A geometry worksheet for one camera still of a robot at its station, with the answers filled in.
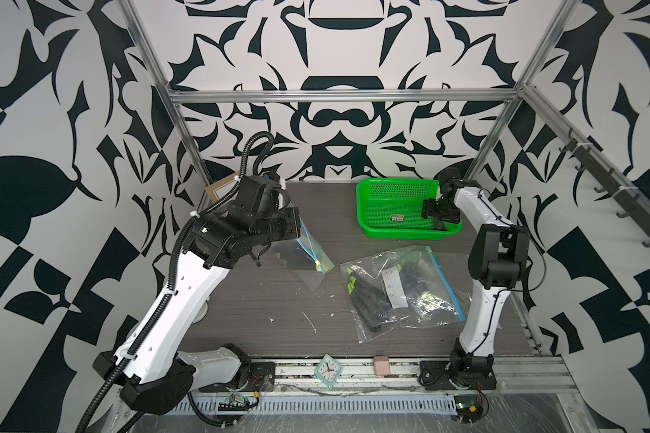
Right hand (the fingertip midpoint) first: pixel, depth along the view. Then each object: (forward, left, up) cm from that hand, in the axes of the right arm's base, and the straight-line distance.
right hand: (434, 210), depth 100 cm
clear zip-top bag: (-32, +44, +24) cm, 60 cm away
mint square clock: (-50, +39, -7) cm, 64 cm away
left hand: (-22, +47, +27) cm, 58 cm away
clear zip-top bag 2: (-30, +18, -2) cm, 35 cm away
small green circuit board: (-56, +62, -6) cm, 84 cm away
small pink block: (-48, +24, -8) cm, 55 cm away
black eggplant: (-32, +26, -4) cm, 41 cm away
